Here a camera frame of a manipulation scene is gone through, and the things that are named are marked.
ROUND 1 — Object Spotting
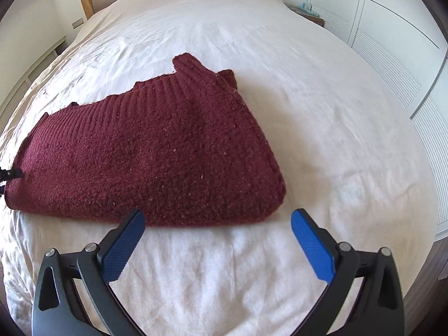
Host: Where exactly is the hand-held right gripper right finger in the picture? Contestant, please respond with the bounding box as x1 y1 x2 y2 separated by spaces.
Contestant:
290 209 405 336

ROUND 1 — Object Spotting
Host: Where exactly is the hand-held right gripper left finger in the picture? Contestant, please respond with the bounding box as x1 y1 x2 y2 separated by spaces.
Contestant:
31 209 148 336

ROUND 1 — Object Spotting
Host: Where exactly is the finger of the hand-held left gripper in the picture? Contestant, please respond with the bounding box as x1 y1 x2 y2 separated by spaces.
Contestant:
0 168 23 183

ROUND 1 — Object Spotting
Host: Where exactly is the maroon knit sweater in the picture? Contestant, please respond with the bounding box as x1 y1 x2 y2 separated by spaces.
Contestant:
5 52 287 227

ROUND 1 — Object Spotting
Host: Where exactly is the bed with white sheet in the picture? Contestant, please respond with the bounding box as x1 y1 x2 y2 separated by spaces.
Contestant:
0 0 439 336

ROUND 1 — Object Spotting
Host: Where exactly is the white wardrobe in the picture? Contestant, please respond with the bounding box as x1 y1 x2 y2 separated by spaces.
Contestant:
308 0 448 239

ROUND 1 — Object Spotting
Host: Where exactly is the wooden nightstand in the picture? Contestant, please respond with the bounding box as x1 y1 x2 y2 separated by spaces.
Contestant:
284 3 326 29

